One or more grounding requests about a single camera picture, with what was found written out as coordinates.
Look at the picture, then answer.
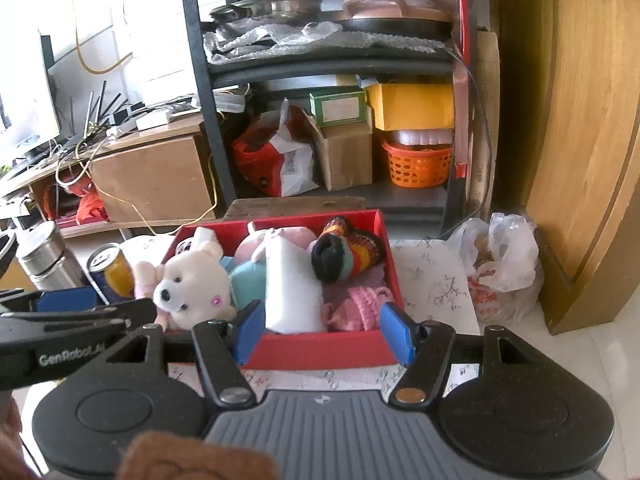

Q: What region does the blue yellow drink can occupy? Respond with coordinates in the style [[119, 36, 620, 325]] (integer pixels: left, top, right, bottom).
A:
[[87, 242, 137, 306]]

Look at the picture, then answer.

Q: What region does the flat cardboard sheet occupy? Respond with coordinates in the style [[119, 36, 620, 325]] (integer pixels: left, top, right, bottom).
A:
[[467, 30, 502, 211]]

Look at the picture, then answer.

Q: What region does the teal pink plush toy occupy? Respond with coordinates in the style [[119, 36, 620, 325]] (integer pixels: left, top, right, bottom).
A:
[[220, 221, 318, 313]]

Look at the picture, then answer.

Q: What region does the pink knit hat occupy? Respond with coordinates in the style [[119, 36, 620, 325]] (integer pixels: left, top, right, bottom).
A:
[[322, 284, 396, 333]]

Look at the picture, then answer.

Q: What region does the yellow trash bin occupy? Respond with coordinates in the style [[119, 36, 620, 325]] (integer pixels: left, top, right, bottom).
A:
[[0, 231, 31, 293]]

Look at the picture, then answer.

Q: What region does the steel cooking pot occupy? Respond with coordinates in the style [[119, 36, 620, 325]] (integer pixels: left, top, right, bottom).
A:
[[209, 0, 326, 26]]

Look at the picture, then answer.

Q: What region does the striped knit sock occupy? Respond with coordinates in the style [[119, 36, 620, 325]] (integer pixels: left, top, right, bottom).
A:
[[310, 216, 387, 283]]

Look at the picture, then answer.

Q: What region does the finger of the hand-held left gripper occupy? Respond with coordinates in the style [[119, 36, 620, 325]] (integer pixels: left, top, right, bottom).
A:
[[0, 299, 158, 334], [0, 287, 99, 314]]

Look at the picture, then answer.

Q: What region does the yellow box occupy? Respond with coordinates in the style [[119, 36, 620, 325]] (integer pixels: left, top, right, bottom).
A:
[[367, 82, 456, 132]]

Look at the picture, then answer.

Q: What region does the pink lidded pan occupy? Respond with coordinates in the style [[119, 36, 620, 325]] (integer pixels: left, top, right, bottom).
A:
[[334, 0, 455, 41]]

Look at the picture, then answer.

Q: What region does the brown cardboard box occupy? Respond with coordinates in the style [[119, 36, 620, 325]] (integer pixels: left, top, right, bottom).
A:
[[305, 110, 375, 192]]

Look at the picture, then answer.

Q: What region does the brown fuzzy cloth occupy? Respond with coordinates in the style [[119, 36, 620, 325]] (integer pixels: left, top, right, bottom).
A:
[[116, 432, 279, 480]]

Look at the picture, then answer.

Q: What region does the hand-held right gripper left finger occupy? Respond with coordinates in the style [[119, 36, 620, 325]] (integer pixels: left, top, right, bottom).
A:
[[105, 299, 267, 408]]

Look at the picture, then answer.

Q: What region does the yellow cable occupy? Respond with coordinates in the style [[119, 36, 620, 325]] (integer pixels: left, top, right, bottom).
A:
[[70, 0, 133, 75]]

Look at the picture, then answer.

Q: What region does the television monitor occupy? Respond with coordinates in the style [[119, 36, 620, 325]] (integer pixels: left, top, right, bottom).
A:
[[0, 34, 65, 161]]

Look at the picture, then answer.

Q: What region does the dark wooden board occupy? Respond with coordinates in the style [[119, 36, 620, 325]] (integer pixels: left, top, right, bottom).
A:
[[222, 197, 368, 223]]

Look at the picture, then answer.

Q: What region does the white foam block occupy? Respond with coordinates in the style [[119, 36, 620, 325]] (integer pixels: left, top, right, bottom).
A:
[[262, 237, 326, 335]]

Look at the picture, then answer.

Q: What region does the wooden television cabinet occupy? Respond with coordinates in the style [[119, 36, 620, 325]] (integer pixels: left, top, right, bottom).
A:
[[0, 115, 221, 241]]

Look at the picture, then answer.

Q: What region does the stainless steel thermos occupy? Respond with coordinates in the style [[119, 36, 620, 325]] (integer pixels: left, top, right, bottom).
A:
[[16, 220, 91, 293]]

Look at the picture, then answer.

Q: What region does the black shelf rack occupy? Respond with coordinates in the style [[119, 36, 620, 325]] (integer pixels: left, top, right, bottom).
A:
[[177, 0, 493, 238]]

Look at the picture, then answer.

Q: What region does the black router with antennas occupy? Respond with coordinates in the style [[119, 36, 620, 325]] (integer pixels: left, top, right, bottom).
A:
[[82, 79, 146, 136]]

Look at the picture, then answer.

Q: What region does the wooden cupboard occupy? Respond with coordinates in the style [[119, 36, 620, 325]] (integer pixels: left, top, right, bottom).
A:
[[492, 0, 640, 336]]

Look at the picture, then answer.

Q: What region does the clear bubble wrap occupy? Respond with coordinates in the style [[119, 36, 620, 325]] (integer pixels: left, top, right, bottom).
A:
[[202, 21, 451, 58]]

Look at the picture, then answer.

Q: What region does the red cardboard box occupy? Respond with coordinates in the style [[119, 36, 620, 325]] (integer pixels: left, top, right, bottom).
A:
[[160, 210, 407, 372]]

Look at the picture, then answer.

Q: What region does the white plush bear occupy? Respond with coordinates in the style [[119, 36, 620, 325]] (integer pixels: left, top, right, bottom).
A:
[[152, 241, 238, 333]]

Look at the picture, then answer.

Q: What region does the red banner strip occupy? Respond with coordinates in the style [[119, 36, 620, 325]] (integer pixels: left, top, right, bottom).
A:
[[452, 0, 475, 181]]

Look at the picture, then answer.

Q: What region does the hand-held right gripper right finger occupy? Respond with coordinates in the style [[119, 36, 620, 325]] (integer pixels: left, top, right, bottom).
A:
[[378, 303, 538, 408]]

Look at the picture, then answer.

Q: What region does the white power adapter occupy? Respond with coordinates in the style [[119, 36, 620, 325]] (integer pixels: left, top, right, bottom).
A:
[[135, 111, 171, 131]]

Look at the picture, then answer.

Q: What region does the green box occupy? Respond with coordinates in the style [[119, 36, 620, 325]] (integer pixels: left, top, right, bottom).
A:
[[308, 86, 367, 127]]

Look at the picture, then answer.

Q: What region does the red white plastic bag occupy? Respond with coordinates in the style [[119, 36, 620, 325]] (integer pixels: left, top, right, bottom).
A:
[[231, 99, 321, 198]]

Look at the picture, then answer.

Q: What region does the orange plastic basket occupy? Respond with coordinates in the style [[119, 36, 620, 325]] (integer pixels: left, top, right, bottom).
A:
[[381, 139, 453, 190]]

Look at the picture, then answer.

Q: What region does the purple cloth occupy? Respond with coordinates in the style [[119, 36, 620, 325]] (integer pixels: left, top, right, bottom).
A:
[[320, 262, 388, 306]]

